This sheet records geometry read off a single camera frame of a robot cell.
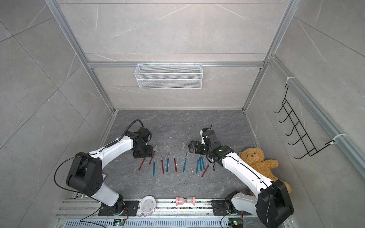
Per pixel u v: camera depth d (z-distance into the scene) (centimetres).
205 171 86
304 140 64
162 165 89
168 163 90
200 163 90
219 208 73
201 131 77
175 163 90
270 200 38
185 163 90
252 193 45
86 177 44
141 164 90
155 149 94
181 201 73
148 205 72
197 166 88
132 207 73
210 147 61
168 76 100
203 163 90
